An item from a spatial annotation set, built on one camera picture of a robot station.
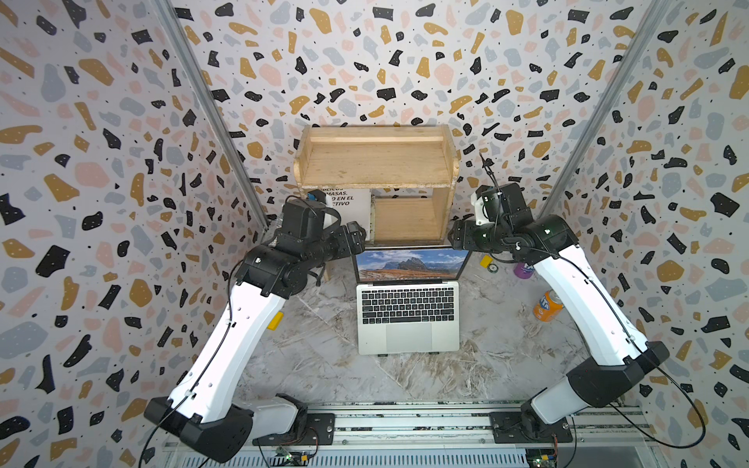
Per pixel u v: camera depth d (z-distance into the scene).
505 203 0.50
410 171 0.76
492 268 1.07
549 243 0.45
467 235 0.62
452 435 0.73
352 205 0.88
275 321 0.92
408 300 0.86
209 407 0.36
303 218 0.45
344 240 0.57
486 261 0.61
